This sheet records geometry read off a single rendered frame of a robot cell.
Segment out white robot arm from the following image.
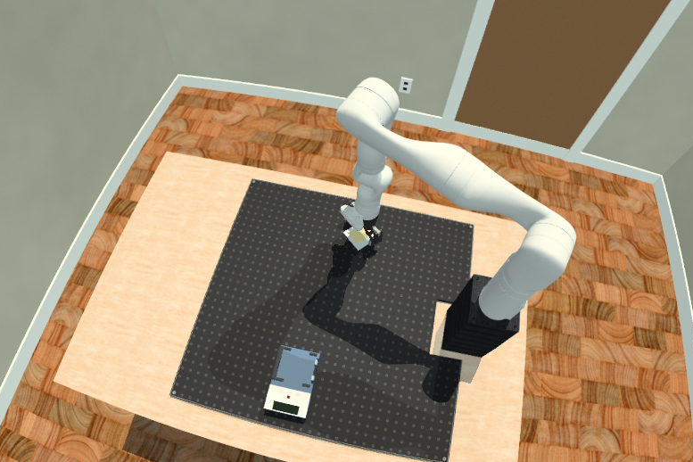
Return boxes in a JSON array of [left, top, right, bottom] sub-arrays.
[[335, 78, 576, 320]]

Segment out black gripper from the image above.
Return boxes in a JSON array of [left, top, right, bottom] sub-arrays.
[[349, 201, 383, 245]]

